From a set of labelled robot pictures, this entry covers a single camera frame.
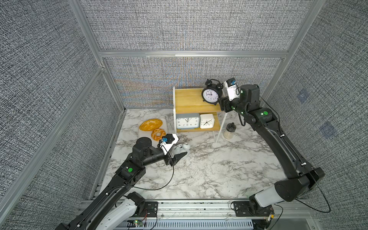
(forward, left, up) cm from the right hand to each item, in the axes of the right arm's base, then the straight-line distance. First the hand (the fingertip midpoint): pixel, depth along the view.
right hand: (227, 91), depth 71 cm
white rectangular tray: (+8, +37, -40) cm, 55 cm away
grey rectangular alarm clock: (-3, +19, -19) cm, 27 cm away
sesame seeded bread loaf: (+7, +45, -36) cm, 58 cm away
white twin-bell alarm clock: (-17, +23, -29) cm, 41 cm away
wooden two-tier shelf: (+1, +18, -7) cm, 20 cm away
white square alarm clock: (-3, +8, -19) cm, 21 cm away
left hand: (-23, +22, -11) cm, 34 cm away
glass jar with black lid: (0, -10, -38) cm, 39 cm away
